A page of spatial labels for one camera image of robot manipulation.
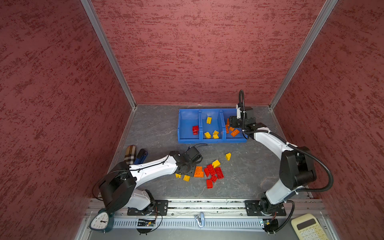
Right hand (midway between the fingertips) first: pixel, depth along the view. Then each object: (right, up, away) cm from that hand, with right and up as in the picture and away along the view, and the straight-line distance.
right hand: (233, 120), depth 93 cm
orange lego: (+4, -9, +10) cm, 14 cm away
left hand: (-28, -30, -10) cm, 42 cm away
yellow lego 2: (-16, -10, +7) cm, 20 cm away
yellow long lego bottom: (-29, -33, -10) cm, 45 cm away
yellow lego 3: (-12, -26, -5) cm, 29 cm away
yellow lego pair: (-10, -9, +10) cm, 16 cm away
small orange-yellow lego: (-11, -11, +4) cm, 16 cm away
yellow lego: (-14, 0, +15) cm, 20 cm away
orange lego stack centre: (-22, -31, -8) cm, 39 cm away
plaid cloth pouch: (-64, -21, -3) cm, 68 cm away
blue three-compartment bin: (-15, -4, +16) cm, 22 cm away
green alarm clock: (-67, -46, -26) cm, 85 cm away
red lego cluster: (-12, -31, -8) cm, 34 cm away
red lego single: (-24, -6, +7) cm, 26 cm away
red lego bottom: (-16, -35, -12) cm, 41 cm away
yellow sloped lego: (-3, -22, -2) cm, 23 cm away
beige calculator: (+29, -50, -25) cm, 63 cm away
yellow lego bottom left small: (-34, -32, -10) cm, 47 cm away
